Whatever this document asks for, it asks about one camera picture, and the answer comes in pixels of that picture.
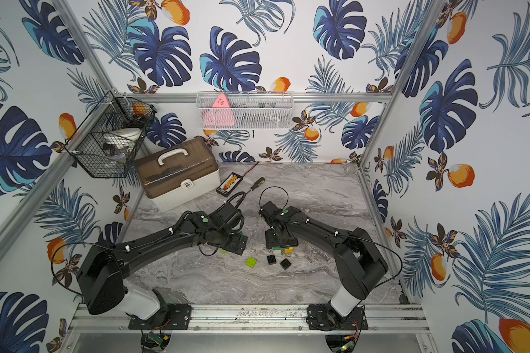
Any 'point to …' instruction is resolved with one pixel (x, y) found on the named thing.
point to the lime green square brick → (224, 251)
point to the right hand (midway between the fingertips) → (279, 242)
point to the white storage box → (179, 173)
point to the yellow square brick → (288, 251)
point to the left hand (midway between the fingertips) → (236, 241)
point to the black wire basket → (105, 144)
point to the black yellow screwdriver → (262, 180)
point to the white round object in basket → (126, 137)
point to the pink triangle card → (220, 114)
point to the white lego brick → (277, 251)
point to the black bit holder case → (229, 184)
